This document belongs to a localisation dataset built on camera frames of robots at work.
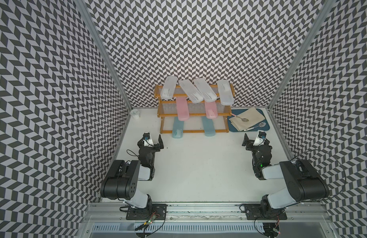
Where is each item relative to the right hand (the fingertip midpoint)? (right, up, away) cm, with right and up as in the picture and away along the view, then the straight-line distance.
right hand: (253, 136), depth 90 cm
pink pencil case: (-44, +18, +6) cm, 48 cm away
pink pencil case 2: (-25, +16, +5) cm, 30 cm away
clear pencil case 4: (-18, +26, -3) cm, 32 cm away
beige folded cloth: (+9, +14, +23) cm, 28 cm away
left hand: (-62, 0, +1) cm, 62 cm away
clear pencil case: (-52, +30, +1) cm, 60 cm away
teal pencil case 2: (-25, +4, +12) cm, 28 cm away
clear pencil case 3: (-29, +26, -4) cm, 39 cm away
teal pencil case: (-47, +5, +11) cm, 49 cm away
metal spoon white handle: (+12, +7, +14) cm, 20 cm away
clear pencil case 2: (-37, +25, -5) cm, 45 cm away
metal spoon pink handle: (+1, +11, +21) cm, 23 cm away
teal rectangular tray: (-2, +17, +21) cm, 27 cm away
